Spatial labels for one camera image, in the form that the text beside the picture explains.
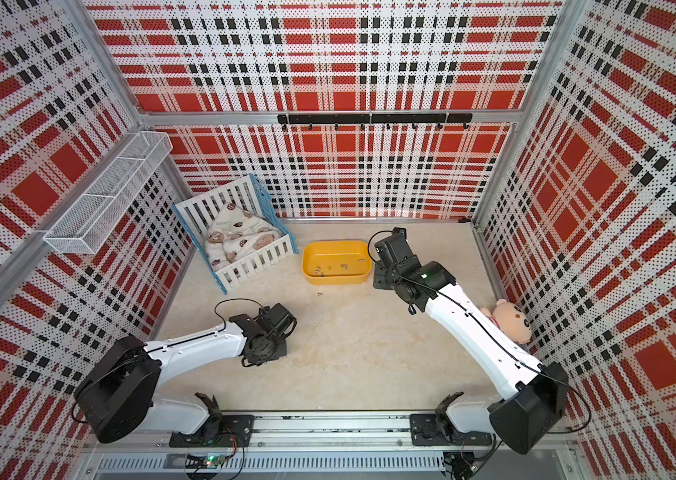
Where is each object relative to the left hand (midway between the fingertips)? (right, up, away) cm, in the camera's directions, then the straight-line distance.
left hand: (281, 350), depth 87 cm
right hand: (+31, +24, -10) cm, 41 cm away
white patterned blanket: (-25, +36, +27) cm, 52 cm away
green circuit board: (-11, -20, -18) cm, 29 cm away
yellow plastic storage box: (+15, +25, +21) cm, 36 cm away
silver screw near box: (+10, +15, +13) cm, 22 cm away
